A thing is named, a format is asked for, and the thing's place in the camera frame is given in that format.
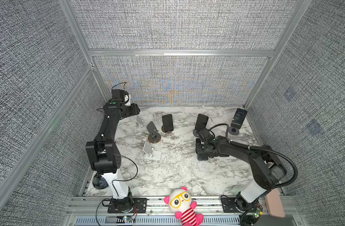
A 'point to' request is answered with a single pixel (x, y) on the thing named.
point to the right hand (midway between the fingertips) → (200, 148)
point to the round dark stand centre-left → (166, 132)
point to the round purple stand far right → (233, 131)
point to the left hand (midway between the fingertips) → (135, 110)
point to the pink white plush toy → (180, 200)
